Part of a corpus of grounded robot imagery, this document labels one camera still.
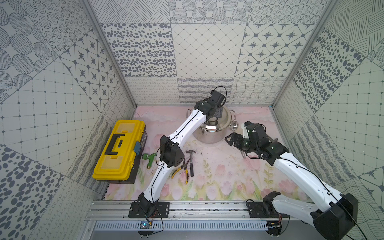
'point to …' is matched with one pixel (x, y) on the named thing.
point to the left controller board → (146, 229)
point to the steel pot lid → (217, 124)
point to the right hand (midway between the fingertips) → (230, 142)
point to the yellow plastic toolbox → (120, 159)
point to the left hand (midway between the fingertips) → (213, 107)
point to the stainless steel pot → (212, 134)
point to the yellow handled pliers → (184, 166)
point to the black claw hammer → (191, 164)
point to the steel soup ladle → (234, 125)
